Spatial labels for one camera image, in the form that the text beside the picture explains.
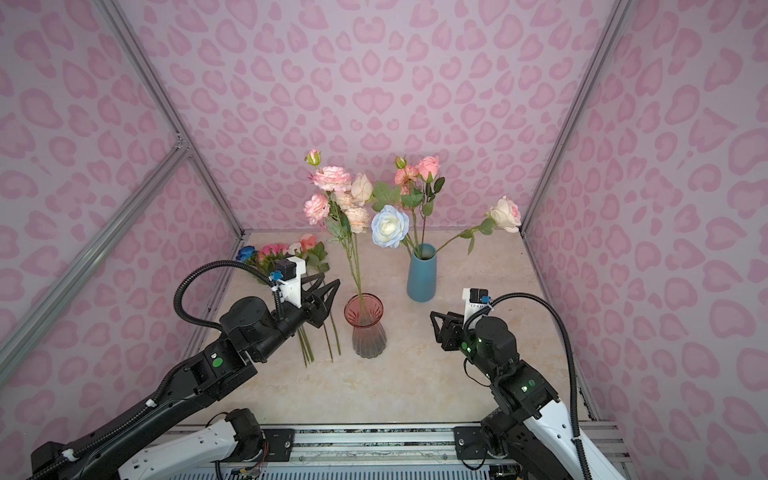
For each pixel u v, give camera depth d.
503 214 0.63
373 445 0.75
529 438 0.60
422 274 0.88
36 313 0.54
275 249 1.08
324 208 0.62
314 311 0.55
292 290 0.55
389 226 0.61
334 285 0.61
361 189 0.73
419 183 0.80
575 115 0.86
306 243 1.10
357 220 0.69
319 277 0.65
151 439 0.45
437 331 0.67
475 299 0.62
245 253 1.06
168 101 0.84
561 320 0.57
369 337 0.89
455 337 0.62
